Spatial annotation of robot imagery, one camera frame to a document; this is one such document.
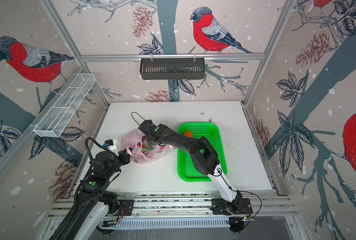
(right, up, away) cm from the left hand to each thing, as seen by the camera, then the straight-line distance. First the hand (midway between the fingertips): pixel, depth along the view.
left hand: (130, 149), depth 78 cm
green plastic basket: (+30, -14, +8) cm, 34 cm away
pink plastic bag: (+6, 0, -3) cm, 7 cm away
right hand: (+9, +2, +14) cm, 17 cm away
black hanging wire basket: (+17, +52, +29) cm, 62 cm away
